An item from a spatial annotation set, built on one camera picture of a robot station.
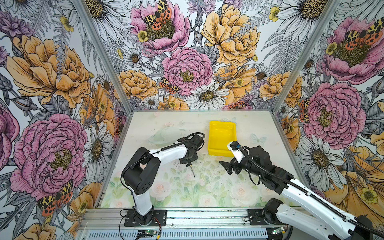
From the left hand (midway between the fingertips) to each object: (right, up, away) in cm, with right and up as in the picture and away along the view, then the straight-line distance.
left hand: (188, 162), depth 91 cm
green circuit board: (-19, -28, -20) cm, 40 cm away
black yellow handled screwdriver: (+1, -2, 0) cm, 2 cm away
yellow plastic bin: (+23, +15, +19) cm, 34 cm away
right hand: (+20, +5, -16) cm, 26 cm away
